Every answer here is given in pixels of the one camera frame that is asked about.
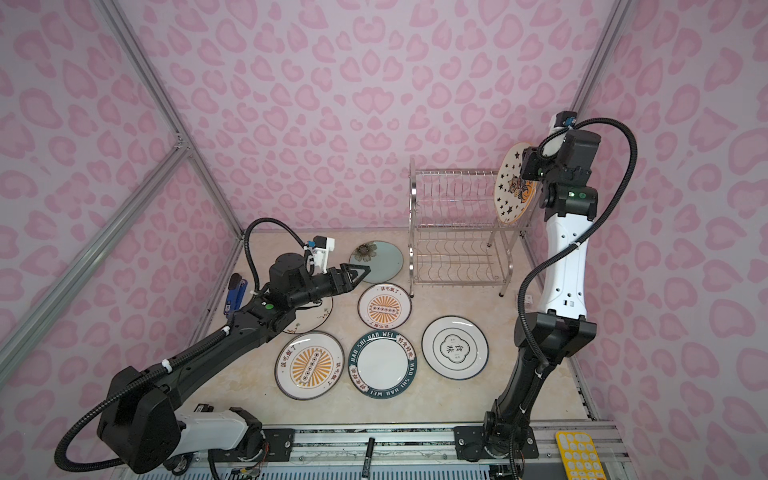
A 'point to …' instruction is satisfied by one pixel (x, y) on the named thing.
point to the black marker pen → (368, 457)
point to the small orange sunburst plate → (385, 306)
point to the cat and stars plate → (513, 195)
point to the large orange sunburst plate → (309, 365)
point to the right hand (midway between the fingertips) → (539, 145)
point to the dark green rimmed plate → (382, 364)
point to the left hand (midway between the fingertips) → (366, 268)
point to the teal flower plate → (384, 260)
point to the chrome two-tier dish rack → (455, 236)
